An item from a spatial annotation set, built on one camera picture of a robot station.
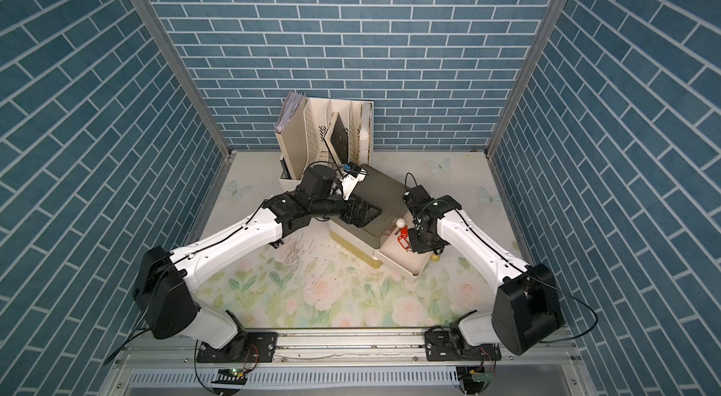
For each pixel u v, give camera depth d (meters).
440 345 0.74
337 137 0.99
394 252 0.85
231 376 0.72
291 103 0.94
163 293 0.40
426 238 0.69
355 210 0.67
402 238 0.87
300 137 1.02
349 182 0.69
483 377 0.70
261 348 0.73
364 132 0.89
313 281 0.86
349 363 0.72
